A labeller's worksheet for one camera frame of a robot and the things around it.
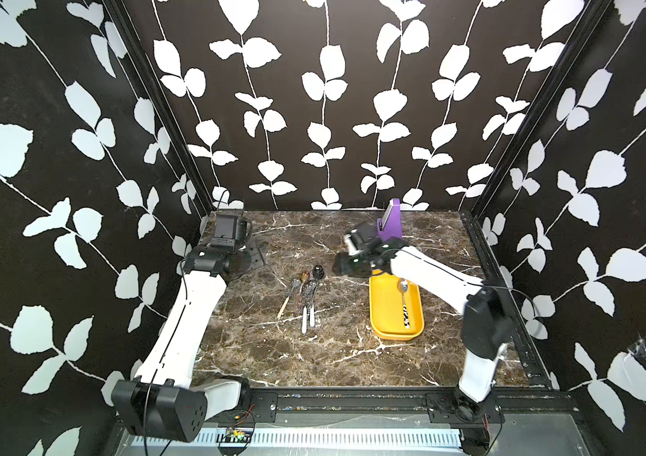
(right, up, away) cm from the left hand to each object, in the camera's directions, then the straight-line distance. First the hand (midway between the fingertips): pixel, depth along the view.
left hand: (255, 254), depth 77 cm
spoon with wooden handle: (+8, -12, +22) cm, 26 cm away
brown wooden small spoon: (+12, -9, +24) cm, 28 cm away
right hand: (+22, -4, +9) cm, 24 cm away
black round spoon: (+17, -8, +23) cm, 29 cm away
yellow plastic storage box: (+43, -19, +16) cm, 50 cm away
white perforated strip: (+19, -46, -7) cm, 51 cm away
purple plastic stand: (+43, +9, +26) cm, 51 cm away
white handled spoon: (+14, -14, +19) cm, 28 cm away
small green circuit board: (-3, -46, -6) cm, 46 cm away
